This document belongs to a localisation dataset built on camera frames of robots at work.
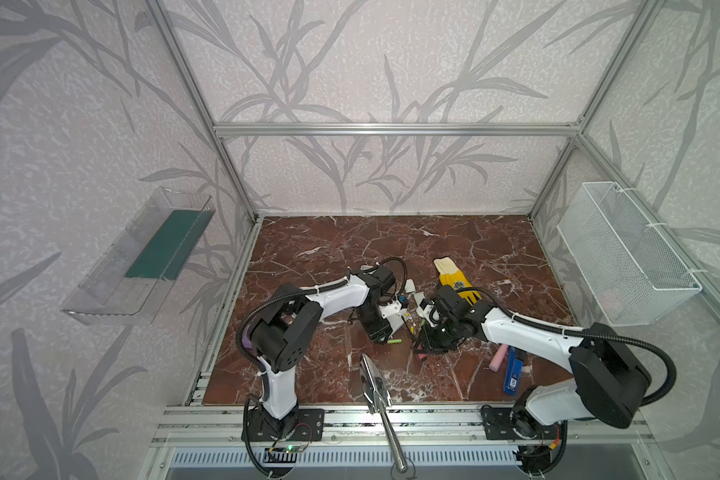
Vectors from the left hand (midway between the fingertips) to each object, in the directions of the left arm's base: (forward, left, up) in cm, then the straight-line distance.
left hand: (383, 324), depth 89 cm
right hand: (-6, -9, +4) cm, 12 cm away
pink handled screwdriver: (-10, -10, +5) cm, 15 cm away
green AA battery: (-5, -3, -1) cm, 6 cm away
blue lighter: (-13, -35, +3) cm, 38 cm away
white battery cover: (+14, -9, -1) cm, 17 cm away
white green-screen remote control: (+1, -4, +1) cm, 4 cm away
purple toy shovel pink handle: (-18, +25, +34) cm, 46 cm away
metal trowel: (-20, +1, -1) cm, 20 cm away
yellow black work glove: (+17, -23, +1) cm, 29 cm away
